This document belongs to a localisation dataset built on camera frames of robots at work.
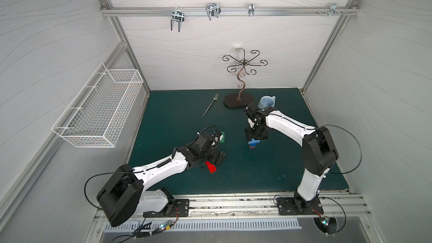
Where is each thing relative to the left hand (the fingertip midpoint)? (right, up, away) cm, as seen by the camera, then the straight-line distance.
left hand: (219, 152), depth 83 cm
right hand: (+18, +6, +6) cm, 20 cm away
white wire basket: (-51, +20, -15) cm, 57 cm away
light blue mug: (+30, +27, +24) cm, 47 cm away
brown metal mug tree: (+11, +28, +32) cm, 44 cm away
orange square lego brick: (+19, +1, +9) cm, 21 cm away
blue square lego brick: (+18, +3, +5) cm, 19 cm away
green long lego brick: (+2, +4, +11) cm, 12 cm away
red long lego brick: (-4, -8, +1) cm, 9 cm away
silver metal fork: (-3, +29, +32) cm, 43 cm away
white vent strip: (-23, -25, -15) cm, 37 cm away
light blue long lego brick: (+18, +5, +3) cm, 19 cm away
